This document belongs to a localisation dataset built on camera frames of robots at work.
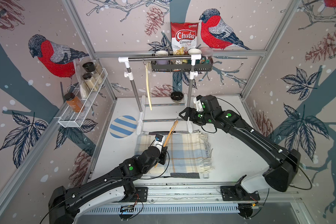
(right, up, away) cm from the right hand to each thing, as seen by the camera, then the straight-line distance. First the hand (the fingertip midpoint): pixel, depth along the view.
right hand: (182, 115), depth 74 cm
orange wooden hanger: (-7, -12, +2) cm, 14 cm away
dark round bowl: (-1, +14, +44) cm, 46 cm away
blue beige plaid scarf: (+5, -24, +13) cm, 28 cm away
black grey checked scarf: (+3, -36, +6) cm, 36 cm away
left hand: (-7, -17, +1) cm, 18 cm away
